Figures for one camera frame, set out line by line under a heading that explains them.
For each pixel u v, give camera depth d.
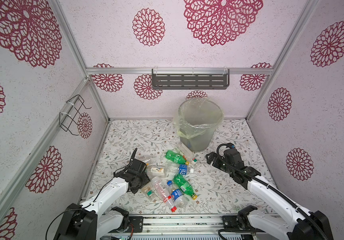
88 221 0.40
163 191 0.80
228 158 0.64
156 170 0.87
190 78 0.97
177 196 0.78
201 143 0.99
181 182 0.84
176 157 0.92
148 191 0.81
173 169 0.88
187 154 0.99
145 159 0.93
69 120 0.76
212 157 0.75
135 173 0.66
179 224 0.75
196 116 0.97
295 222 0.41
